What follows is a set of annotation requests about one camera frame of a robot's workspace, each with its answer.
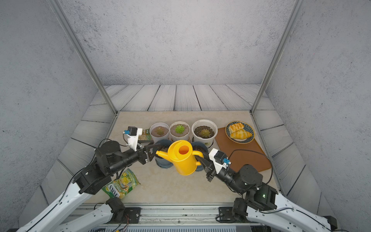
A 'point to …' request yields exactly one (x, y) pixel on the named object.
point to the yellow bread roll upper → (235, 126)
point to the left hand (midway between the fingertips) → (158, 145)
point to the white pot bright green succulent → (179, 130)
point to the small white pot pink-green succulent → (159, 131)
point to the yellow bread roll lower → (242, 134)
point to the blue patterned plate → (247, 127)
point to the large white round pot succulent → (205, 131)
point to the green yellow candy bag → (118, 188)
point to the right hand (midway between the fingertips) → (200, 153)
